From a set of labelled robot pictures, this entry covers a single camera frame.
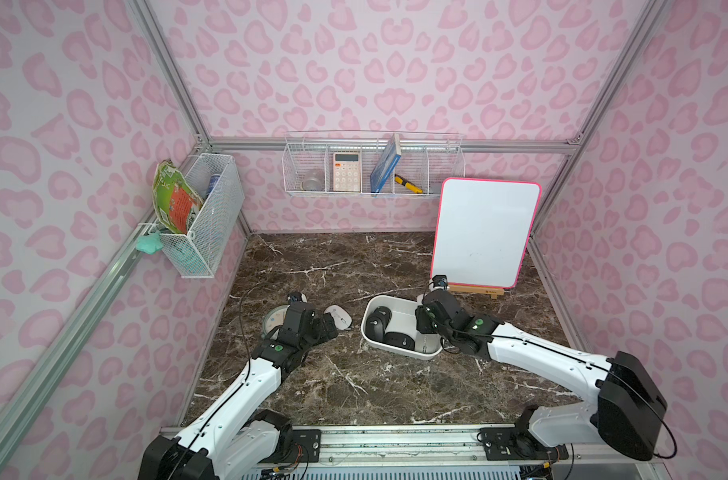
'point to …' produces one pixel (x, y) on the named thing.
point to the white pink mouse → (340, 316)
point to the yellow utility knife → (409, 185)
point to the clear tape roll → (312, 184)
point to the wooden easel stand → (476, 290)
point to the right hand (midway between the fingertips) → (420, 311)
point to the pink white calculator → (346, 172)
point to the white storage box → (390, 324)
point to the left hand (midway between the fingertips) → (320, 318)
